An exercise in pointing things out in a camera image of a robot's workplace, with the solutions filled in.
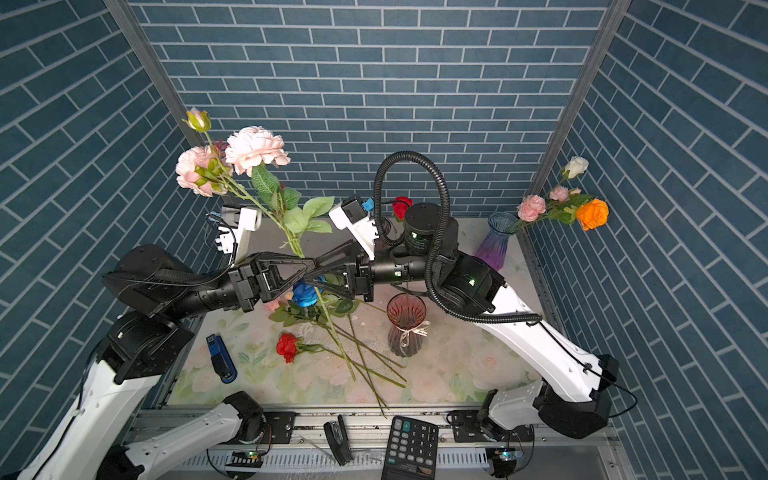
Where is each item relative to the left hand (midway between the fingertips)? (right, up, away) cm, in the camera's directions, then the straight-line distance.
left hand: (310, 273), depth 43 cm
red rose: (-18, -24, +39) cm, 50 cm away
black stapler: (-1, -43, +27) cm, 51 cm away
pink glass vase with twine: (+15, -14, +34) cm, 40 cm away
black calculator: (+16, -44, +26) cm, 54 cm away
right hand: (-1, 0, +2) cm, 2 cm away
